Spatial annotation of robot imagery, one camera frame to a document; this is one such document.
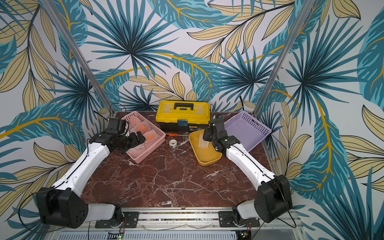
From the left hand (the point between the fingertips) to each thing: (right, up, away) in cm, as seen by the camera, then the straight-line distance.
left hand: (138, 143), depth 81 cm
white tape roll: (+16, -2, +19) cm, 25 cm away
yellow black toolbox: (+23, +16, +13) cm, 31 cm away
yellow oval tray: (+36, -6, +16) cm, 40 cm away
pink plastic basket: (-2, -6, +10) cm, 11 cm away
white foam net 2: (+1, +6, +22) cm, 23 cm away
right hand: (+39, +7, +3) cm, 39 cm away
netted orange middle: (-5, +9, +19) cm, 22 cm away
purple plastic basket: (+69, +7, +24) cm, 74 cm away
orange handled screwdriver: (+16, +3, +23) cm, 28 cm away
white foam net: (+36, -1, +16) cm, 39 cm away
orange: (+1, +3, +18) cm, 18 cm away
